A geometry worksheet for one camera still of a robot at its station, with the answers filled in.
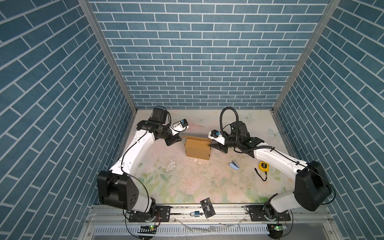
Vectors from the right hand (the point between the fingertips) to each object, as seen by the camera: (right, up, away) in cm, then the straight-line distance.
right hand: (209, 139), depth 82 cm
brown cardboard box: (-7, -5, +2) cm, 9 cm away
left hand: (-17, +2, 0) cm, 18 cm away
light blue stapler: (+15, -17, +7) cm, 24 cm away
